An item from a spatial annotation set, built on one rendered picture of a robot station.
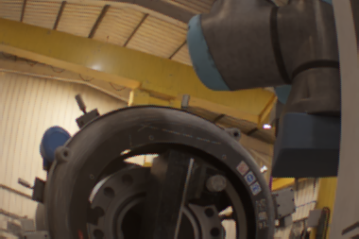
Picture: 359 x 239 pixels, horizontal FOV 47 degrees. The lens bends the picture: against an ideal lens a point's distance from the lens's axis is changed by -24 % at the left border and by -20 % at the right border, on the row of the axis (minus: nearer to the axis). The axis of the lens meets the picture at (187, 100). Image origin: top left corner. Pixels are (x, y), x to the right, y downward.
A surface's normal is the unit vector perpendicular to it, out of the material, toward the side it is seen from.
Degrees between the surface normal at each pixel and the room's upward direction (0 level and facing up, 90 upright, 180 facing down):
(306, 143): 90
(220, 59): 132
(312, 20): 90
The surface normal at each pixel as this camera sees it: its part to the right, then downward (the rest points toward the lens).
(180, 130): 0.48, -0.29
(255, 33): -0.47, -0.15
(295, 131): -0.07, -0.40
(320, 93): -0.37, -0.69
